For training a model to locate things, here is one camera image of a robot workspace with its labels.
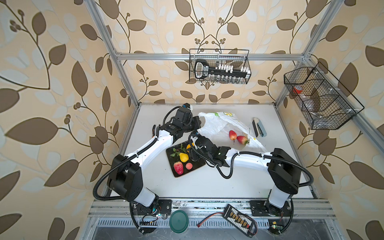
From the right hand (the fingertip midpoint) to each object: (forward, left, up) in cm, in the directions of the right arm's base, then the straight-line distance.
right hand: (190, 149), depth 83 cm
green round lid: (-34, +5, 0) cm, 34 cm away
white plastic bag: (+10, -16, +8) cm, 20 cm away
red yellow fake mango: (+13, -28, -7) cm, 32 cm away
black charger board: (-34, -25, -10) cm, 43 cm away
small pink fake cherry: (-7, +1, -8) cm, 10 cm away
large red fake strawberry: (-7, +7, -7) cm, 13 cm away
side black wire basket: (+12, -69, +23) cm, 73 cm away
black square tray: (-3, +12, -9) cm, 15 cm away
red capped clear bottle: (+28, -66, +18) cm, 74 cm away
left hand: (+11, -8, +12) cm, 18 cm away
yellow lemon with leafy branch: (-2, +4, -6) cm, 8 cm away
